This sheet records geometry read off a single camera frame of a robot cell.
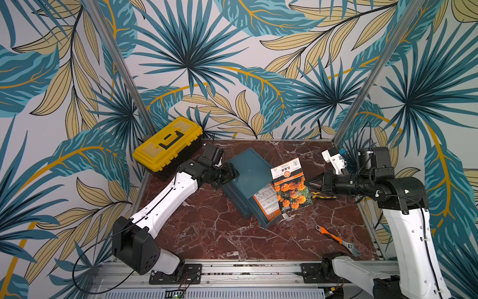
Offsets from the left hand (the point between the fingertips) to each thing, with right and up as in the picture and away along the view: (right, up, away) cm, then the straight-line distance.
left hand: (235, 179), depth 77 cm
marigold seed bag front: (+19, -1, -15) cm, 24 cm away
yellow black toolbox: (-30, +15, +18) cm, 38 cm away
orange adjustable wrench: (+44, -27, +5) cm, 52 cm away
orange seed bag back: (+14, -8, 0) cm, 16 cm away
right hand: (+23, 0, -18) cm, 29 cm away
